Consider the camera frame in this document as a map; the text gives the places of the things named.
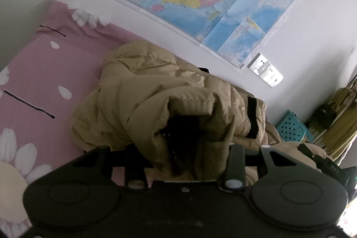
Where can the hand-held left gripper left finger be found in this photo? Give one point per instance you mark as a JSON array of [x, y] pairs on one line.
[[135, 171]]

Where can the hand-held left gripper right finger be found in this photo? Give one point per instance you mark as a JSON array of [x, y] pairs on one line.
[[234, 168]]

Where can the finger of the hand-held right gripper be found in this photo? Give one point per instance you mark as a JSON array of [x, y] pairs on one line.
[[309, 153]]

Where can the tan down jacket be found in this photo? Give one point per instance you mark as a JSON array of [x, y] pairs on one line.
[[145, 98]]

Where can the turquoise plastic basket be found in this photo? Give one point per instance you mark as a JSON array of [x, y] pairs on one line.
[[291, 128]]

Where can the pink floral bed sheet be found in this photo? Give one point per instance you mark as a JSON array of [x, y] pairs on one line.
[[33, 68]]

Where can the white wall socket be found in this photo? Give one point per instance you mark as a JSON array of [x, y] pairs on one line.
[[258, 61], [269, 73], [276, 79]]

